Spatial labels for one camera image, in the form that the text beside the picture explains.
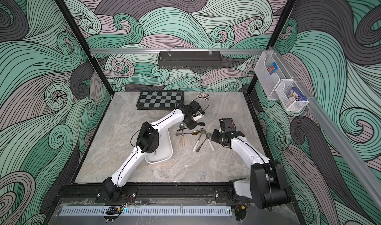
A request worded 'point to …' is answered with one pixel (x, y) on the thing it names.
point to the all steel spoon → (208, 135)
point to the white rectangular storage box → (164, 151)
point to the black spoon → (202, 123)
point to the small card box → (204, 95)
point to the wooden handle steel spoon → (182, 126)
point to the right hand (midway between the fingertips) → (216, 137)
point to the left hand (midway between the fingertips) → (193, 123)
